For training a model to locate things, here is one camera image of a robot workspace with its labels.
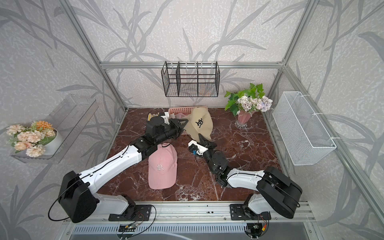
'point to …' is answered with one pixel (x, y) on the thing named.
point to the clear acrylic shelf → (78, 111)
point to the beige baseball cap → (199, 122)
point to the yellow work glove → (150, 116)
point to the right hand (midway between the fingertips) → (202, 133)
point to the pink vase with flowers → (244, 103)
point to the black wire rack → (191, 79)
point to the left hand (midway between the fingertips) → (190, 122)
